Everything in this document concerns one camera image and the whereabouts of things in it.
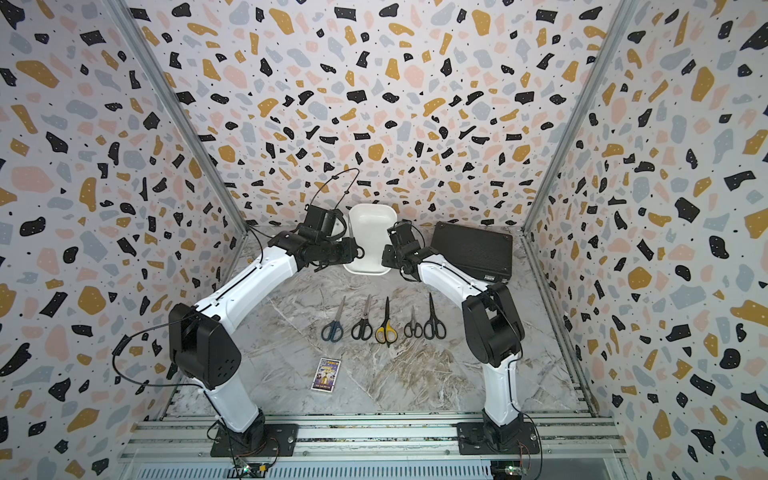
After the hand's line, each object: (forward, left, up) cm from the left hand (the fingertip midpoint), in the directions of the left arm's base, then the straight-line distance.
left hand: (360, 250), depth 85 cm
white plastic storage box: (+18, -1, -7) cm, 19 cm away
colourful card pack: (-28, +10, -21) cm, 36 cm away
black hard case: (+14, -44, -19) cm, 50 cm away
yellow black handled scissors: (-15, -7, -22) cm, 27 cm away
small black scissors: (-13, -15, -23) cm, 30 cm away
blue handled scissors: (-13, +10, -23) cm, 28 cm away
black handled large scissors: (-13, 0, -23) cm, 26 cm away
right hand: (+6, -8, -8) cm, 13 cm away
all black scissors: (-13, -22, -23) cm, 34 cm away
